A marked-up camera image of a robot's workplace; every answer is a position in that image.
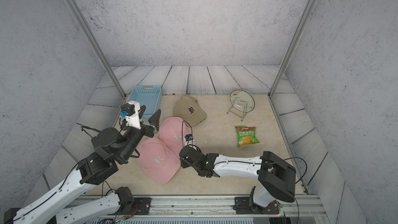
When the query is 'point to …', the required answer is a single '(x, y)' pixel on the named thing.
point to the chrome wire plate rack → (239, 108)
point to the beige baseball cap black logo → (188, 109)
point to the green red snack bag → (246, 135)
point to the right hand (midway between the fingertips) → (183, 155)
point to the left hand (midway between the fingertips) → (154, 109)
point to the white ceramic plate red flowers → (243, 95)
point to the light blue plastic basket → (148, 96)
